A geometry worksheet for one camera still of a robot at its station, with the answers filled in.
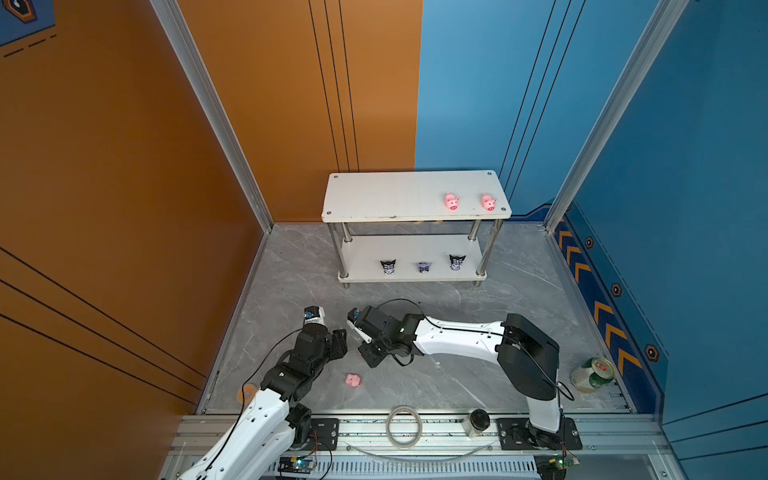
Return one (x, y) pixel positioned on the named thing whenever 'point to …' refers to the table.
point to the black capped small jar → (477, 421)
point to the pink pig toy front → (353, 379)
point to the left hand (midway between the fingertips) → (340, 331)
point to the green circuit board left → (298, 464)
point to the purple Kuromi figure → (424, 267)
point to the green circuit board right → (562, 464)
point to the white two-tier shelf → (414, 226)
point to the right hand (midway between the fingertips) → (362, 352)
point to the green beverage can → (593, 374)
